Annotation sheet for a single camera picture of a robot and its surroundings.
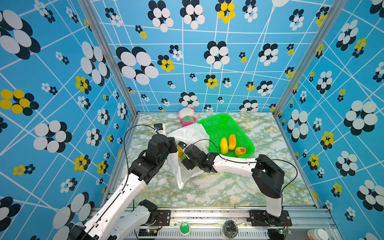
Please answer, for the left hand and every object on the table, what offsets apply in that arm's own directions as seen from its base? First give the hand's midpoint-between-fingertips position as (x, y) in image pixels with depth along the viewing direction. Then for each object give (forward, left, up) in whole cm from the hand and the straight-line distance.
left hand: (173, 136), depth 74 cm
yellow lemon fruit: (+9, -29, -22) cm, 38 cm away
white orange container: (-38, -64, -18) cm, 77 cm away
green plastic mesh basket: (+28, -31, -25) cm, 49 cm away
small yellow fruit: (-3, -3, -10) cm, 10 cm away
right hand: (0, -7, -20) cm, 21 cm away
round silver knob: (-37, -26, -15) cm, 47 cm away
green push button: (-36, -6, -16) cm, 40 cm away
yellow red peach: (+4, -39, -21) cm, 44 cm away
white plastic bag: (+4, -8, -3) cm, 10 cm away
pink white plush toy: (+34, -4, -21) cm, 40 cm away
